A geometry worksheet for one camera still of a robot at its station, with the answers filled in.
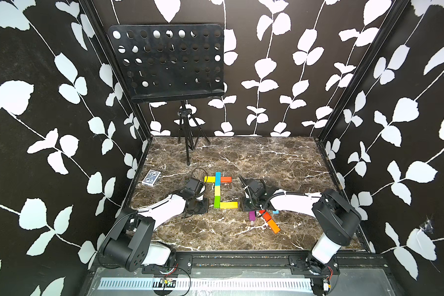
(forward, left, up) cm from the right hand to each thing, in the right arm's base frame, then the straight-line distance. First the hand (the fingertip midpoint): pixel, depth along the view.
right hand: (239, 203), depth 90 cm
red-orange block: (+15, +7, -1) cm, 17 cm away
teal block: (+15, +11, -1) cm, 19 cm away
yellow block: (+15, +16, -1) cm, 22 cm away
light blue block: (-4, -18, -1) cm, 18 cm away
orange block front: (-10, -16, -1) cm, 19 cm away
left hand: (-1, +15, 0) cm, 15 cm away
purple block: (-7, -6, +1) cm, 9 cm away
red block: (-6, -13, -2) cm, 15 cm away
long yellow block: (-1, +4, -1) cm, 4 cm away
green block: (+1, +12, 0) cm, 12 cm away
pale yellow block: (+7, +12, -1) cm, 14 cm away
